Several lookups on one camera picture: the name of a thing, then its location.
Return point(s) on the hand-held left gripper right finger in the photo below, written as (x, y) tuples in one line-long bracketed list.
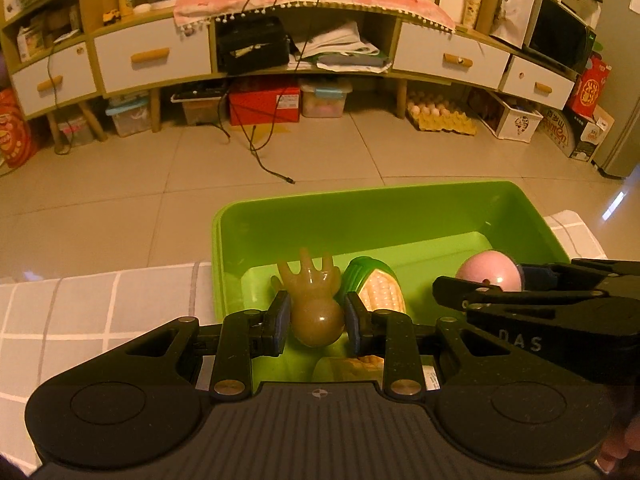
[(353, 322)]

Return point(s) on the black microwave oven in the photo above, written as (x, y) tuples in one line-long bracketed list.
[(560, 37)]

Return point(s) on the brown translucent octopus toy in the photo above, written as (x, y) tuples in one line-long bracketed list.
[(315, 320)]

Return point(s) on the white printed crate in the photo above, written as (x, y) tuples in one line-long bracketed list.
[(520, 122)]

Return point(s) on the yellow egg tray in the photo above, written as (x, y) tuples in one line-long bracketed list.
[(440, 117)]

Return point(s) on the silver refrigerator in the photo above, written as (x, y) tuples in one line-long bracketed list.
[(622, 145)]

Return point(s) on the pink clear capsule ball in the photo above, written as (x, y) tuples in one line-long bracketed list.
[(487, 270)]

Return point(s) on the clear box black lid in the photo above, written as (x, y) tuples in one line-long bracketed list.
[(200, 107)]

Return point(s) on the pile of papers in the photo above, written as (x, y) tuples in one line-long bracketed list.
[(340, 45)]

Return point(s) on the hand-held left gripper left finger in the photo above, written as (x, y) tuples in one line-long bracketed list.
[(281, 320)]

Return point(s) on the printed cardboard box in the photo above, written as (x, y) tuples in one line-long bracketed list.
[(570, 132)]

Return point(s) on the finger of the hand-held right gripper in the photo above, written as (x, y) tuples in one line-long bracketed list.
[(525, 299), (590, 275)]

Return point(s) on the red gift box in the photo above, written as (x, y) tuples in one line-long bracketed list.
[(590, 87)]

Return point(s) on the toy corn with green husk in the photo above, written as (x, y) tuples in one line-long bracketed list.
[(380, 290)]

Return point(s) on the green plastic bin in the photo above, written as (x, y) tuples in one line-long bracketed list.
[(350, 220)]

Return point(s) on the person's right hand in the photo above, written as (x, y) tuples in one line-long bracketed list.
[(614, 452)]

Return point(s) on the clear box blue lid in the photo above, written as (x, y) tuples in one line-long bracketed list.
[(127, 117)]

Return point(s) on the grey checkered cloth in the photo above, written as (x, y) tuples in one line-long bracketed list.
[(100, 310)]

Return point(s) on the black bag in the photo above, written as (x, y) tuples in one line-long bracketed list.
[(250, 42)]

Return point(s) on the red shoe box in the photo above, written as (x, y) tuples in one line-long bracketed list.
[(265, 107)]

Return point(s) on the small clear storage box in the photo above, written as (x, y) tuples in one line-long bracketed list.
[(75, 130)]

